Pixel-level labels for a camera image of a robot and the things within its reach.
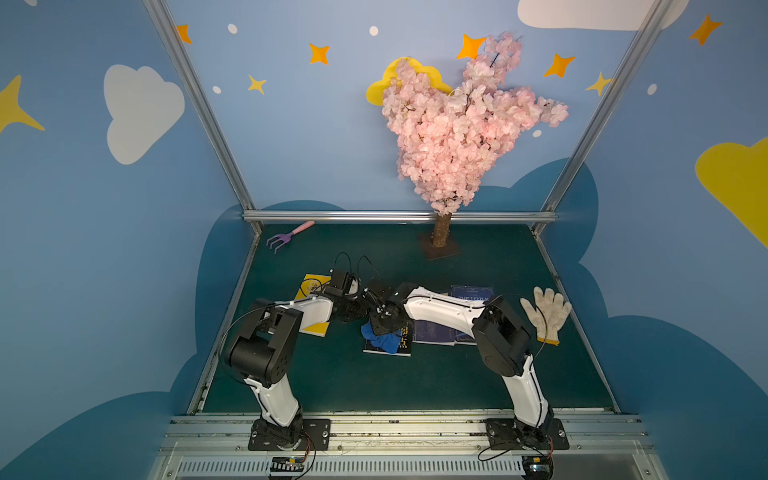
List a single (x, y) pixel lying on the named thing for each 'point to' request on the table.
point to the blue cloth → (388, 342)
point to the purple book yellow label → (424, 331)
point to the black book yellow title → (405, 346)
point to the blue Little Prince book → (477, 293)
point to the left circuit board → (287, 466)
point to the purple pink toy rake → (287, 236)
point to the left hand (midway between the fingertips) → (372, 306)
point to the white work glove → (549, 315)
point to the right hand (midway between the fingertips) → (385, 327)
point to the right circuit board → (538, 467)
